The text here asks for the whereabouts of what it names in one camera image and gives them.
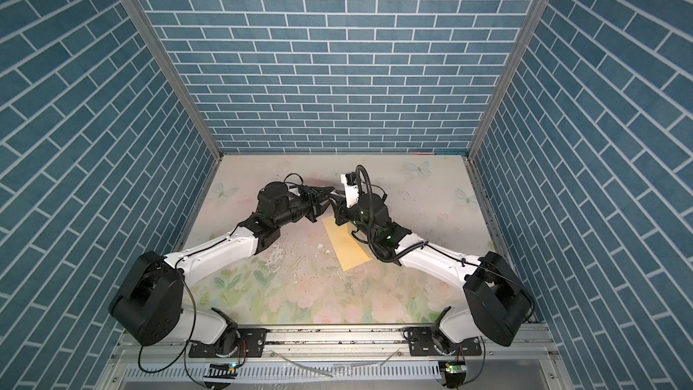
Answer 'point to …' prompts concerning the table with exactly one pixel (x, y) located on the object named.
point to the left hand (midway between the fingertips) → (336, 190)
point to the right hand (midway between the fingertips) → (328, 192)
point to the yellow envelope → (347, 249)
